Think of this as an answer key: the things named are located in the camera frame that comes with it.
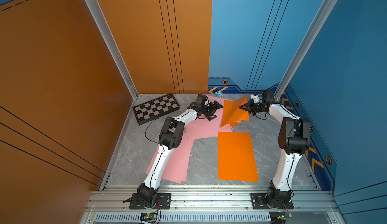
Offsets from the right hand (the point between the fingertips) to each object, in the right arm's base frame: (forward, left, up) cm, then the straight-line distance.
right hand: (240, 106), depth 99 cm
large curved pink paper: (-35, +41, -14) cm, 55 cm away
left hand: (+2, +12, -4) cm, 13 cm away
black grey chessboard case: (+2, +63, -7) cm, 63 cm away
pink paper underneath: (-13, +25, -6) cm, 29 cm away
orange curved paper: (-1, +5, -6) cm, 8 cm away
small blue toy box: (+21, +11, -9) cm, 26 cm away
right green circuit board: (-58, -12, -12) cm, 61 cm away
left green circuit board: (-59, +51, -14) cm, 79 cm away
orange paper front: (-32, +5, -12) cm, 34 cm away
